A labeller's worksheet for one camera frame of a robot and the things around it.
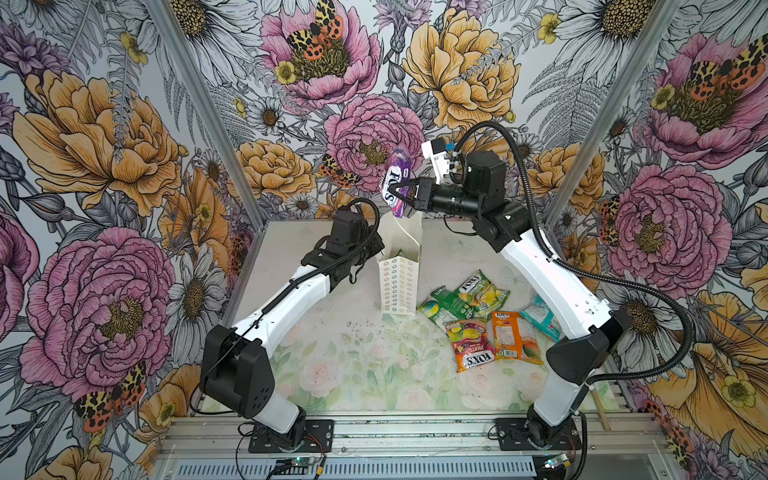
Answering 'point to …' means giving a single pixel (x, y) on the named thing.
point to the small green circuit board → (293, 466)
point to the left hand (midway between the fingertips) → (382, 245)
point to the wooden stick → (595, 396)
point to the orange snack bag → (514, 338)
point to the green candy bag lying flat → (444, 305)
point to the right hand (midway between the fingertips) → (390, 197)
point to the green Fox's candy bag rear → (482, 295)
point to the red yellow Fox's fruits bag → (470, 343)
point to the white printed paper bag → (398, 256)
